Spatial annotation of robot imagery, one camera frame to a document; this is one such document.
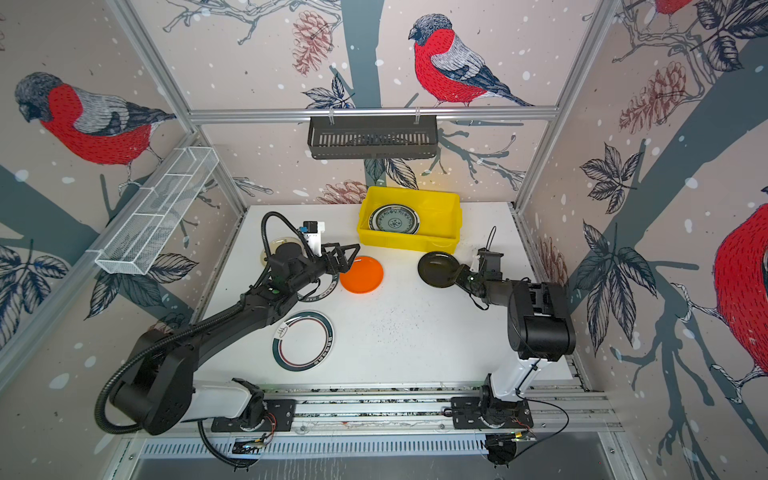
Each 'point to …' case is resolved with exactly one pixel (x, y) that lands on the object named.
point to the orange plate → (364, 276)
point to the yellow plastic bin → (439, 226)
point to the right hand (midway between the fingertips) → (455, 270)
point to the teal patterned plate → (395, 218)
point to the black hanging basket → (366, 137)
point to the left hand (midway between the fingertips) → (354, 241)
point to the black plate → (437, 269)
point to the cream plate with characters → (277, 242)
